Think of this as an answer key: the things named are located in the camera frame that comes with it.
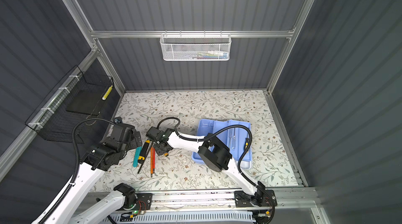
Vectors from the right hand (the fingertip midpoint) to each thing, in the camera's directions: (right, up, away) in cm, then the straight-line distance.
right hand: (162, 150), depth 91 cm
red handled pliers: (-5, -4, -4) cm, 7 cm away
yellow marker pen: (-27, +33, -10) cm, 43 cm away
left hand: (-11, +11, -18) cm, 24 cm away
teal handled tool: (-13, -4, -6) cm, 15 cm away
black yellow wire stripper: (-11, -2, -4) cm, 12 cm away
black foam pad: (-35, +28, -12) cm, 46 cm away
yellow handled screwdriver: (+3, -1, -4) cm, 5 cm away
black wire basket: (-39, +20, -26) cm, 52 cm away
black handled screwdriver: (+46, +6, -11) cm, 48 cm away
